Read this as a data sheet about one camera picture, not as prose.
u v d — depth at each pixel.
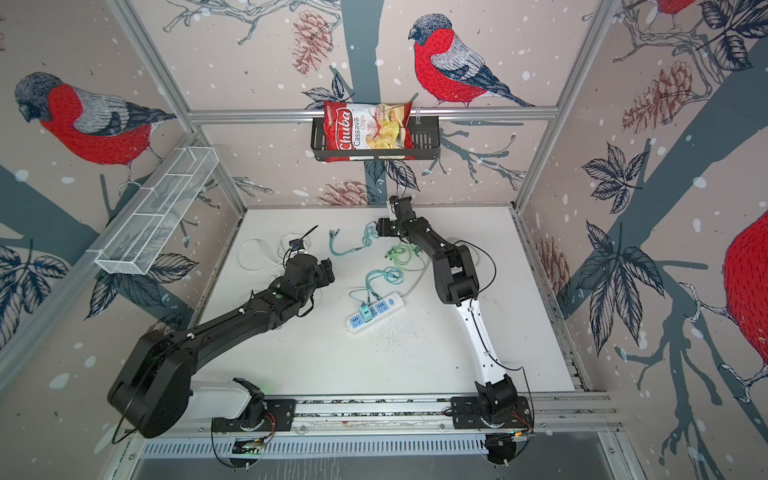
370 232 1.13
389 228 1.01
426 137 0.95
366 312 0.85
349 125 0.88
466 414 0.73
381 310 0.90
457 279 0.69
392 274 1.00
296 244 0.76
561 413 0.75
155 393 0.41
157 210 0.78
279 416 0.73
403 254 1.05
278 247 1.07
